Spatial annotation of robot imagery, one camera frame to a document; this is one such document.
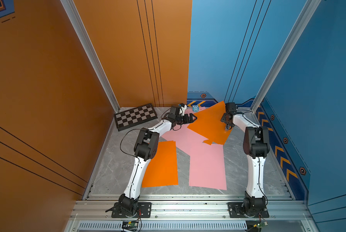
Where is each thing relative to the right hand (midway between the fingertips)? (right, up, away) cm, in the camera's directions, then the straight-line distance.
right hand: (227, 119), depth 110 cm
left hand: (-27, +2, -6) cm, 27 cm away
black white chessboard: (-71, +2, 0) cm, 71 cm away
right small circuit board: (0, -52, -40) cm, 66 cm away
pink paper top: (-20, -30, -23) cm, 43 cm away
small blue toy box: (-23, +9, +10) cm, 27 cm away
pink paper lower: (-30, -17, -10) cm, 35 cm away
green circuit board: (-61, -53, -39) cm, 90 cm away
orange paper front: (-47, -30, -25) cm, 61 cm away
